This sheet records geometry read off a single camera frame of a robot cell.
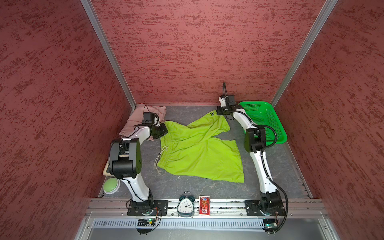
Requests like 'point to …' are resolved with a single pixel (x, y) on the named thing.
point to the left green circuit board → (146, 222)
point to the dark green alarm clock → (185, 206)
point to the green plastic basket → (262, 113)
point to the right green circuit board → (269, 225)
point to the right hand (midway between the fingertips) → (216, 111)
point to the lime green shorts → (192, 149)
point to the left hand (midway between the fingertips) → (168, 133)
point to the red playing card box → (204, 205)
